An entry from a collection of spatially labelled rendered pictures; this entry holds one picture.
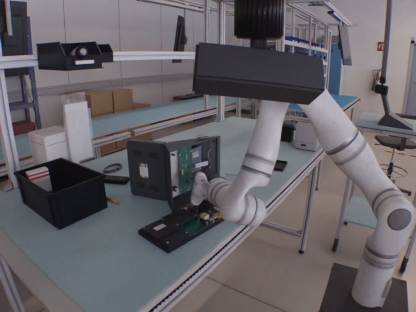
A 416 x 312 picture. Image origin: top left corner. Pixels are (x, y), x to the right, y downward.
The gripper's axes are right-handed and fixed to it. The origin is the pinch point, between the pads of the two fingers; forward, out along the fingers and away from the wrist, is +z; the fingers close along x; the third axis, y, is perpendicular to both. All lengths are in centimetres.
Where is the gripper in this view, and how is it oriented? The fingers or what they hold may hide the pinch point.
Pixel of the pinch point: (192, 176)
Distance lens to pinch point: 97.5
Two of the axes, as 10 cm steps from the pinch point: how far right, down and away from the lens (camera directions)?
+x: 2.0, -9.8, -0.8
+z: -3.1, -1.4, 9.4
